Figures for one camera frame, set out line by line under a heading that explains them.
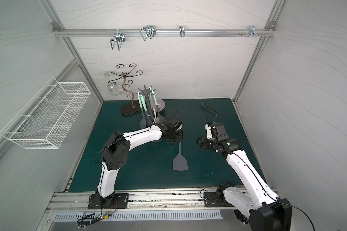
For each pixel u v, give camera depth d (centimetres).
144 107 74
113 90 100
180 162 87
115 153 51
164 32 77
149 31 75
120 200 73
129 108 114
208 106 117
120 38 78
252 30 77
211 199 74
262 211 37
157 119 87
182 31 78
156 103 77
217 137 59
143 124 91
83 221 68
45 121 69
